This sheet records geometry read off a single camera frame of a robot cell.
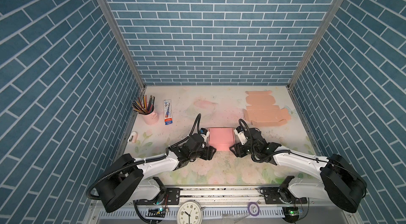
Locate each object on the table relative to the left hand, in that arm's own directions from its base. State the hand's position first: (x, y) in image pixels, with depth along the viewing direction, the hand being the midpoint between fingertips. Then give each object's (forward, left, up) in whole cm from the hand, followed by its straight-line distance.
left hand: (212, 149), depth 85 cm
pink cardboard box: (+7, -6, 0) cm, 9 cm away
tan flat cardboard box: (+28, -36, -5) cm, 46 cm away
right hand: (+2, -11, +1) cm, 11 cm away
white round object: (+9, +46, -3) cm, 47 cm away
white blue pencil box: (+28, +29, -4) cm, 40 cm away
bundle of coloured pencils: (+25, +42, +4) cm, 49 cm away
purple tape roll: (-26, -18, -4) cm, 32 cm away
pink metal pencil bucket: (+19, +36, +2) cm, 41 cm away
